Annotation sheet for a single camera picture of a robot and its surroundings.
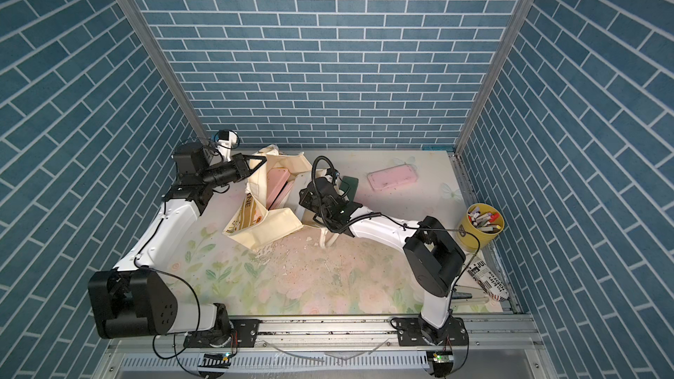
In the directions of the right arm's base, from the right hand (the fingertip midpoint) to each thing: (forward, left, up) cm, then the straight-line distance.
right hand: (301, 194), depth 84 cm
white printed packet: (-17, -59, -13) cm, 63 cm away
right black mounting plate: (-33, -37, -17) cm, 52 cm away
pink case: (+7, +11, -6) cm, 14 cm away
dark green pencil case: (+16, -14, -14) cm, 25 cm away
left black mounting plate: (-38, +13, -16) cm, 43 cm away
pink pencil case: (+23, -32, -15) cm, 42 cm away
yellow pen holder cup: (-2, -60, -8) cm, 60 cm away
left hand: (+2, +7, +13) cm, 15 cm away
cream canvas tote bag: (-13, +4, +10) cm, 17 cm away
